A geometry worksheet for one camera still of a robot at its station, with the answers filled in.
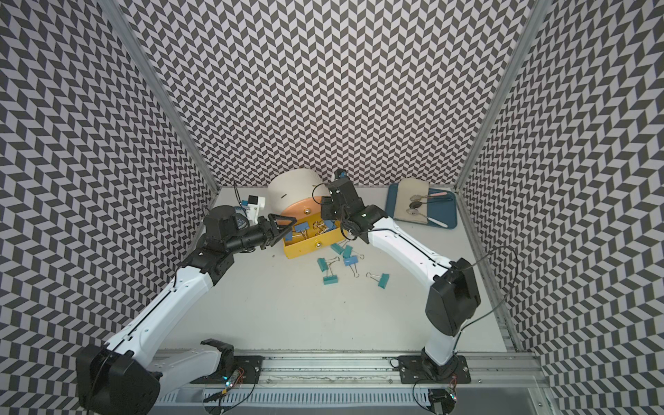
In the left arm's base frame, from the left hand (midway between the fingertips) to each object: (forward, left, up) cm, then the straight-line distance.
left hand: (294, 227), depth 72 cm
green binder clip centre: (-3, -9, -27) cm, 29 cm away
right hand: (+11, -9, -4) cm, 15 cm away
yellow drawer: (+10, -1, -18) cm, 20 cm away
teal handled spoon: (+29, -46, -24) cm, 60 cm away
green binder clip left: (+2, -6, -27) cm, 27 cm away
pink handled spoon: (+34, -47, -25) cm, 63 cm away
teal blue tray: (+27, -55, -24) cm, 66 cm away
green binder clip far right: (-4, -27, -28) cm, 39 cm away
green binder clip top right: (+7, -15, -26) cm, 31 cm away
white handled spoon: (+25, -44, -25) cm, 56 cm away
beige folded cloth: (+39, -42, -25) cm, 62 cm away
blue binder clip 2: (+4, -16, -28) cm, 33 cm away
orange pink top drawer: (+12, -1, -5) cm, 13 cm away
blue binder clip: (+13, -9, -17) cm, 23 cm away
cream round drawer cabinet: (+23, +4, -6) cm, 24 cm away
